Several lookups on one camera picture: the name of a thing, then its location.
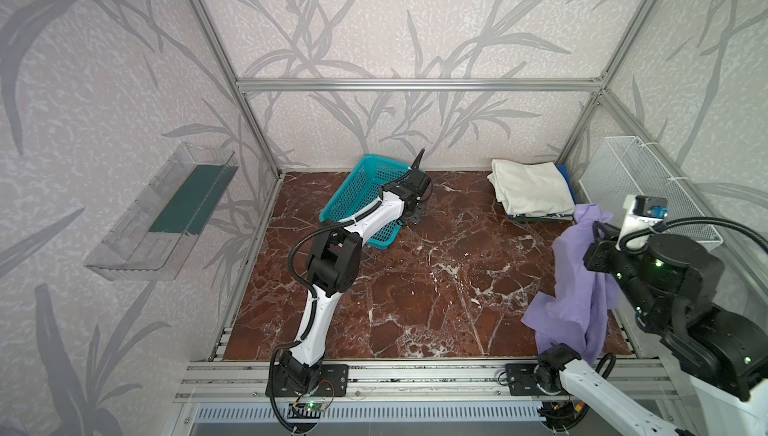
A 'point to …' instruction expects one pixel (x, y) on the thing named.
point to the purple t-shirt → (577, 311)
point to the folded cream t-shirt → (531, 188)
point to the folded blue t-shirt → (563, 169)
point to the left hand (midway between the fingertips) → (412, 203)
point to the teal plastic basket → (361, 189)
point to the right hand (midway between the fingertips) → (596, 214)
